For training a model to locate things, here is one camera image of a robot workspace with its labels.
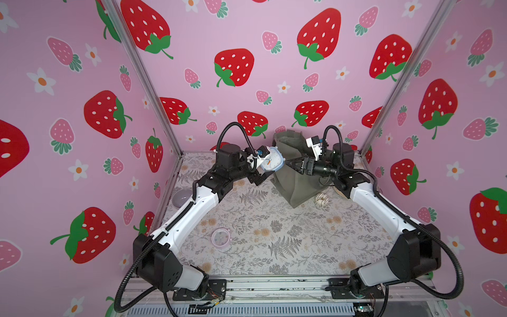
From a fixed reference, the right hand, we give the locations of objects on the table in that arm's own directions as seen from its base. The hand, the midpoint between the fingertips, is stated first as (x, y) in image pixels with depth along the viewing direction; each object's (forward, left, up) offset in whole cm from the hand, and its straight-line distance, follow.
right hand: (287, 166), depth 73 cm
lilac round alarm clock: (-18, +26, -28) cm, 43 cm away
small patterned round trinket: (+6, -20, -30) cm, 36 cm away
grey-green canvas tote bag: (+3, -6, -18) cm, 19 cm away
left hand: (+3, +8, 0) cm, 8 cm away
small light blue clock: (+2, +5, 0) cm, 5 cm away
